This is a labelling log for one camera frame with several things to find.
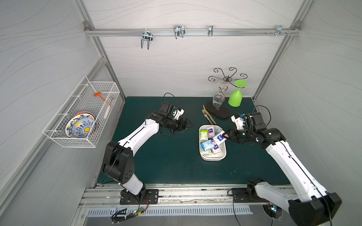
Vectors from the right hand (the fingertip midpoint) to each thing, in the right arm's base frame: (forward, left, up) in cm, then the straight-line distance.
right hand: (224, 135), depth 74 cm
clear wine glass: (+26, +1, 0) cm, 26 cm away
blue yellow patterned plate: (-6, +68, +15) cm, 70 cm away
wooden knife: (+34, +6, -20) cm, 40 cm away
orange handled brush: (+17, +72, +12) cm, 75 cm away
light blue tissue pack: (0, +8, -12) cm, 15 cm away
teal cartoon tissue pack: (+10, +1, -13) cm, 16 cm away
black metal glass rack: (+33, -7, -21) cm, 40 cm away
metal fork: (+32, +7, -21) cm, 39 cm away
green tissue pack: (+7, +10, -12) cm, 17 cm away
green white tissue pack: (-4, +8, -15) cm, 18 cm away
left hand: (+4, +19, -2) cm, 19 cm away
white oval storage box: (-4, 0, -19) cm, 19 cm away
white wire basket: (+9, +74, +16) cm, 76 cm away
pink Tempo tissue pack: (+9, +5, -12) cm, 16 cm away
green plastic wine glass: (+27, -11, +1) cm, 29 cm away
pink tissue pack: (-2, +3, 0) cm, 4 cm away
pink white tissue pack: (-1, +2, -16) cm, 16 cm away
